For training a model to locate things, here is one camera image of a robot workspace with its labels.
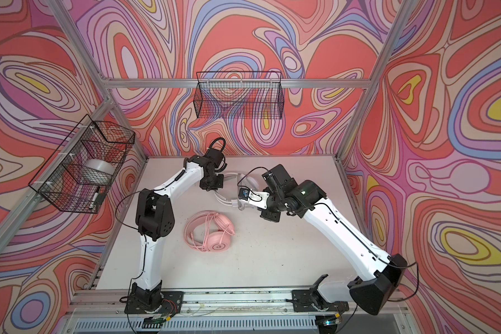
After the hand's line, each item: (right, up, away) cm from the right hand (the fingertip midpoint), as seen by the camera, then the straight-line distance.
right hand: (265, 209), depth 72 cm
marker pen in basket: (-61, +7, +3) cm, 62 cm away
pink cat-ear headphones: (-24, -13, +18) cm, 33 cm away
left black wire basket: (-68, +13, +2) cm, 69 cm away
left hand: (-20, +7, +25) cm, 33 cm away
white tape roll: (-58, +13, -2) cm, 59 cm away
